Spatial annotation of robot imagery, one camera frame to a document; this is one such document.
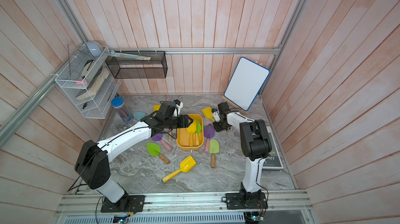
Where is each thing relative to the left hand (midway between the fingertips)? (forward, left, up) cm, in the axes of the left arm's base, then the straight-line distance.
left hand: (189, 123), depth 83 cm
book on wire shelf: (+20, +50, +15) cm, 56 cm away
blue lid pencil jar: (+12, +42, -3) cm, 43 cm away
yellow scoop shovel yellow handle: (+20, -12, -16) cm, 28 cm away
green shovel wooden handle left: (-8, +21, -16) cm, 28 cm away
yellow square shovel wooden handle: (+25, +25, -16) cm, 39 cm away
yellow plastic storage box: (0, +4, -15) cm, 16 cm away
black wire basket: (+40, +47, +7) cm, 62 cm away
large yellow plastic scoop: (-17, +2, -17) cm, 24 cm away
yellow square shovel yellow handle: (+5, -1, -15) cm, 16 cm away
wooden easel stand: (+21, -28, -8) cm, 36 cm away
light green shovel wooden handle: (-7, -15, -16) cm, 23 cm away
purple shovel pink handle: (+4, -12, -15) cm, 20 cm away
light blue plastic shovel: (+17, +36, -16) cm, 44 cm away
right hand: (+10, -19, -17) cm, 27 cm away
